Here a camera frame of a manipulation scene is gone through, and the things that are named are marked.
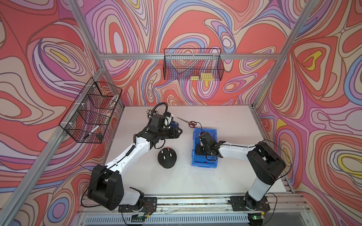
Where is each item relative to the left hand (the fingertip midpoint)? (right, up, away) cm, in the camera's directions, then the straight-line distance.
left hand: (180, 131), depth 81 cm
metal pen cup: (-21, +12, +10) cm, 27 cm away
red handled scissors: (+9, +3, +27) cm, 28 cm away
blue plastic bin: (+12, -19, +6) cm, 23 cm away
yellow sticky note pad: (+17, +35, +10) cm, 41 cm away
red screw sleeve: (-7, -10, +1) cm, 13 cm away
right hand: (+11, -16, +12) cm, 22 cm away
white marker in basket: (-46, +1, -8) cm, 47 cm away
